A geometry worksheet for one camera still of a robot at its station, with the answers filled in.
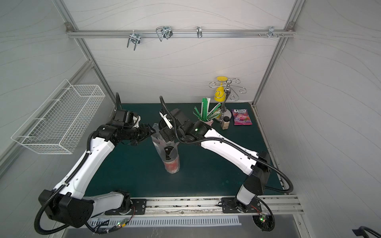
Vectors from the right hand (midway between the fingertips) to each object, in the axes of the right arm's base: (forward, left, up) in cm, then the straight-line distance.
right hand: (168, 126), depth 72 cm
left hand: (-2, +10, -5) cm, 11 cm away
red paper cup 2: (-13, -2, -20) cm, 24 cm away
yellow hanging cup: (+42, -30, -16) cm, 54 cm away
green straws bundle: (+22, -19, -17) cm, 34 cm away
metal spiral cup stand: (+31, -33, -26) cm, 52 cm away
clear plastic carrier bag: (-3, +6, -11) cm, 13 cm away
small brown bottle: (+19, -33, -22) cm, 44 cm away
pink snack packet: (+29, -46, -26) cm, 61 cm away
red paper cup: (-13, -2, -4) cm, 14 cm away
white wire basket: (-5, +50, +5) cm, 51 cm away
